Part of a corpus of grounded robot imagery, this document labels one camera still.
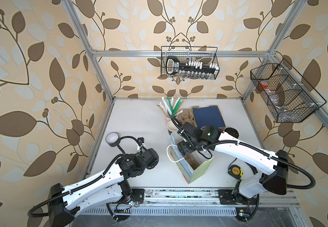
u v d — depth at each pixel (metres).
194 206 0.72
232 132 0.87
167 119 0.97
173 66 0.85
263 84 0.88
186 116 1.06
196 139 0.53
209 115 1.06
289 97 0.73
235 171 0.80
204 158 0.60
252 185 0.54
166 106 0.96
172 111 0.98
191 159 0.85
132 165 0.52
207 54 0.91
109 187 0.61
